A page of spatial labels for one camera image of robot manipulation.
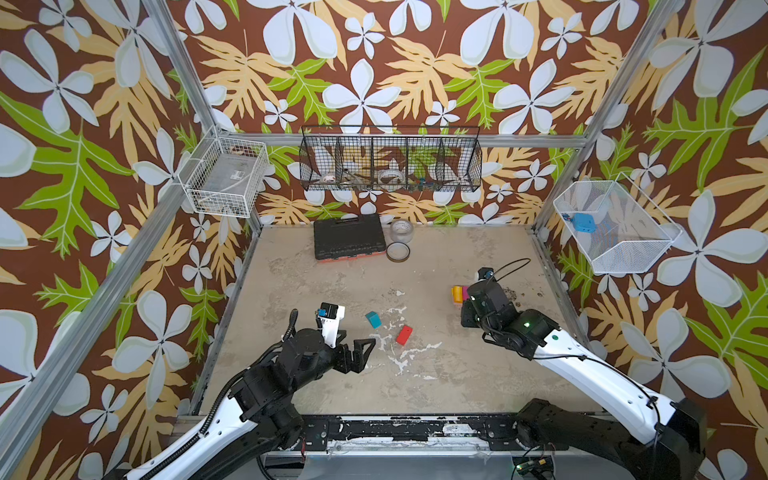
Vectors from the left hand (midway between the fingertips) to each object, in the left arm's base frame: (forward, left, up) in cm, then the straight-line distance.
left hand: (360, 335), depth 70 cm
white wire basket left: (+43, +41, +13) cm, 61 cm away
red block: (+9, -12, -20) cm, 25 cm away
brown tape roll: (+43, -12, -20) cm, 49 cm away
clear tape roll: (+53, -13, -20) cm, 58 cm away
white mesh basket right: (+29, -71, +8) cm, 77 cm away
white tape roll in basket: (+54, -8, +6) cm, 55 cm away
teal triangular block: (+14, -3, -19) cm, 24 cm away
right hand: (+11, -28, -4) cm, 30 cm away
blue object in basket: (+33, -64, +6) cm, 72 cm away
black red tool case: (+48, +8, -18) cm, 51 cm away
